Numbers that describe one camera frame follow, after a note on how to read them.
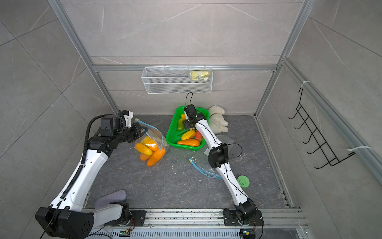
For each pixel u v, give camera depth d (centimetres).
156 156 87
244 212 64
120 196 78
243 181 82
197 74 85
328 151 60
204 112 111
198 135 103
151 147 86
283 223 74
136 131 64
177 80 100
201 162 92
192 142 95
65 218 38
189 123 94
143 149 86
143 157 90
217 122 101
